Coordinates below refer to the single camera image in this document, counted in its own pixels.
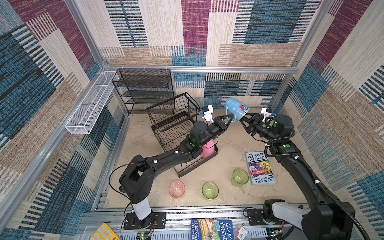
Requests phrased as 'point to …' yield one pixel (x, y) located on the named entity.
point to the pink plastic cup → (208, 149)
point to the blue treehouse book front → (209, 229)
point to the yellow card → (104, 232)
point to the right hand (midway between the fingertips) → (240, 117)
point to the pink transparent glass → (177, 189)
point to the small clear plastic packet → (241, 233)
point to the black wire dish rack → (173, 120)
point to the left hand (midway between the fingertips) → (235, 116)
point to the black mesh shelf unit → (145, 90)
